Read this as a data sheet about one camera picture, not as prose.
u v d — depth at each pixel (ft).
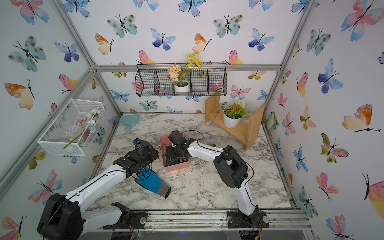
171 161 2.99
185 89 2.99
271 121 3.63
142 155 2.18
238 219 2.39
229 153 1.74
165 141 3.33
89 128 2.43
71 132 2.41
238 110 2.87
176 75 2.70
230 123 3.20
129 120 3.99
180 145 2.36
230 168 1.69
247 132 2.85
